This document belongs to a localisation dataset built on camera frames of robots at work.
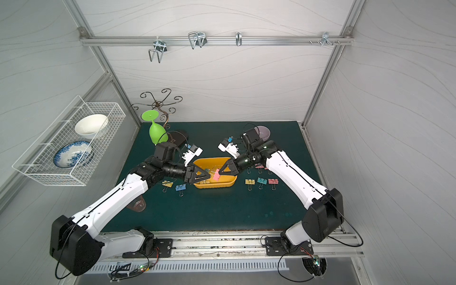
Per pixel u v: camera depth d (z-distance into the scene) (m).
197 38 0.75
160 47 0.78
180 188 0.88
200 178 0.68
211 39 0.80
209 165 0.69
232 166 0.64
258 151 0.55
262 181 0.93
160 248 0.74
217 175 0.70
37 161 0.57
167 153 0.61
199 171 0.66
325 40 0.77
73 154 0.65
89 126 0.73
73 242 0.38
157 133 0.85
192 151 0.67
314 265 0.72
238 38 0.73
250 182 0.91
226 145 0.67
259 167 0.66
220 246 0.75
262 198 0.91
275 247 0.73
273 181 0.92
